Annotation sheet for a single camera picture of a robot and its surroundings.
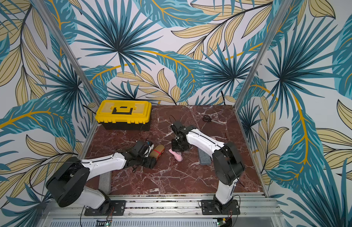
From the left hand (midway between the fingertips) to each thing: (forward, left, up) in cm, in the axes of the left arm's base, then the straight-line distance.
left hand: (150, 162), depth 88 cm
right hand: (+7, -16, +6) cm, 18 cm away
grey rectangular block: (+2, -34, +2) cm, 34 cm away
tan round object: (+6, -3, +3) cm, 8 cm away
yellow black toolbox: (+26, +19, +15) cm, 35 cm away
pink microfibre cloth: (0, -17, +10) cm, 19 cm away
